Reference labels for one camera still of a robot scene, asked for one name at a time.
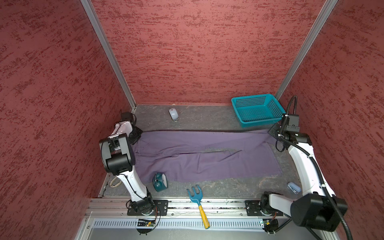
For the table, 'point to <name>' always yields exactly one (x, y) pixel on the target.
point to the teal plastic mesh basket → (257, 109)
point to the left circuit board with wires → (142, 222)
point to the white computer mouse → (173, 114)
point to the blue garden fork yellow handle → (197, 198)
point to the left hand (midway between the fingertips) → (139, 139)
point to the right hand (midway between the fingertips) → (272, 132)
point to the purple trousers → (186, 156)
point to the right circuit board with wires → (270, 225)
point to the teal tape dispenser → (160, 181)
